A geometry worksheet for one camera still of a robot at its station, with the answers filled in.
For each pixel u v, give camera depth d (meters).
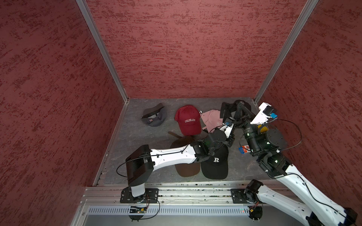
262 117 0.48
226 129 0.59
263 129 0.91
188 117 0.98
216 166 0.83
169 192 0.77
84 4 0.70
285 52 0.90
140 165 0.44
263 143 0.43
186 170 0.83
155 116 1.07
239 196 0.74
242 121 0.51
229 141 0.62
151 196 0.74
